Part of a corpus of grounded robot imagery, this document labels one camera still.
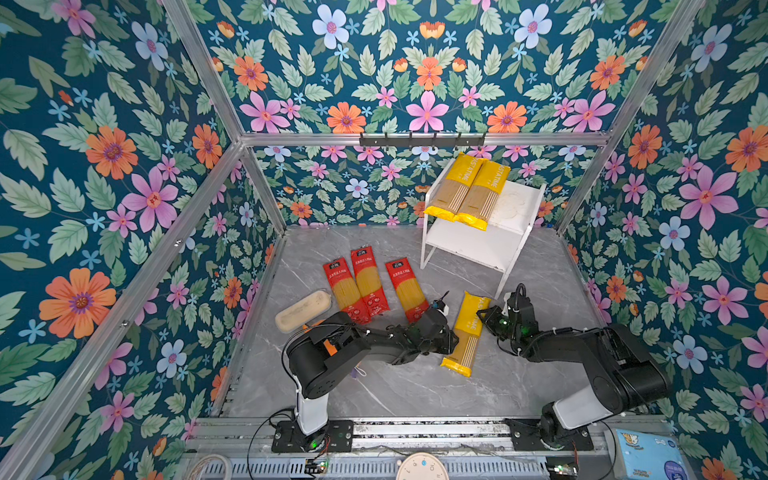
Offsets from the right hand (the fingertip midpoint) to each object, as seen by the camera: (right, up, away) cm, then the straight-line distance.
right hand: (477, 311), depth 94 cm
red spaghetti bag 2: (-36, +9, +8) cm, 38 cm away
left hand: (-6, -6, -8) cm, 12 cm away
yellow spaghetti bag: (-10, +36, -13) cm, 39 cm away
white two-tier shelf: (+6, +20, -3) cm, 21 cm away
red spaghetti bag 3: (-22, +7, +5) cm, 24 cm away
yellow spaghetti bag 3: (-5, -6, -5) cm, 9 cm away
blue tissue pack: (+35, -29, -25) cm, 52 cm away
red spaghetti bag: (-43, +5, +4) cm, 43 cm away
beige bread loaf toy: (-54, +1, -3) cm, 54 cm away
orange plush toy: (-36, +1, -42) cm, 55 cm away
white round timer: (-19, -31, -26) cm, 45 cm away
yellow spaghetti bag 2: (-2, +35, -14) cm, 37 cm away
